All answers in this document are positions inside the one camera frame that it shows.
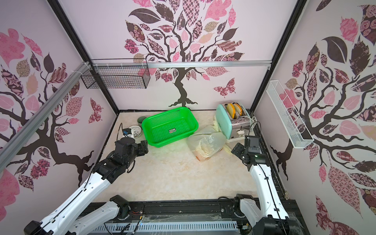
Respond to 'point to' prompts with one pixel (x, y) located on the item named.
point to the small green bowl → (140, 119)
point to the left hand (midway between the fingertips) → (141, 145)
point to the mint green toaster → (233, 119)
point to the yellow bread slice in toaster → (231, 109)
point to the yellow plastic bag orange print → (208, 142)
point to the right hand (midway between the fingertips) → (239, 153)
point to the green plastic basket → (169, 126)
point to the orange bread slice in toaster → (240, 108)
